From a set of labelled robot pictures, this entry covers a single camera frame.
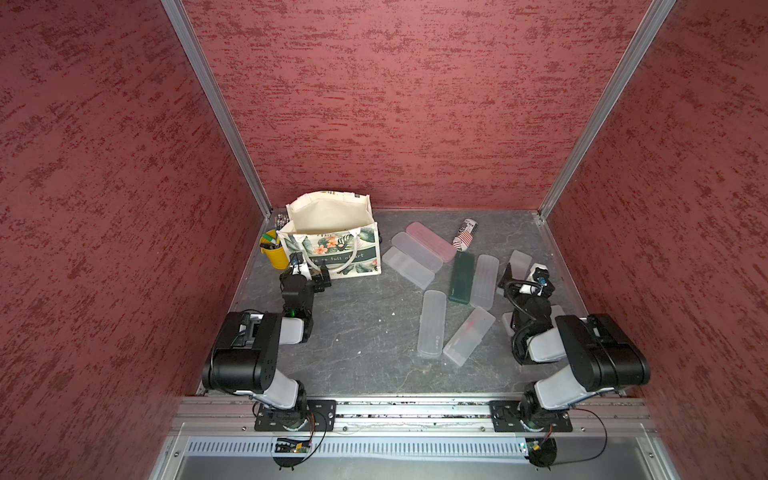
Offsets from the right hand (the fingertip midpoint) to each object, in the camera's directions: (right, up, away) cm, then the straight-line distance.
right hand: (522, 270), depth 88 cm
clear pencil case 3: (-17, -20, 0) cm, 26 cm away
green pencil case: (-15, -4, +12) cm, 20 cm away
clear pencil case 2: (-27, -17, +2) cm, 32 cm away
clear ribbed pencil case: (-8, -5, +12) cm, 15 cm away
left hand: (-66, 0, +5) cm, 66 cm away
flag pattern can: (-12, +11, +22) cm, 27 cm away
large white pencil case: (-34, -1, +14) cm, 37 cm away
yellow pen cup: (-78, +7, +6) cm, 79 cm away
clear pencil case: (-30, +5, +21) cm, 37 cm away
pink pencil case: (-24, +9, +23) cm, 34 cm away
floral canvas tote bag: (-59, +13, +10) cm, 61 cm away
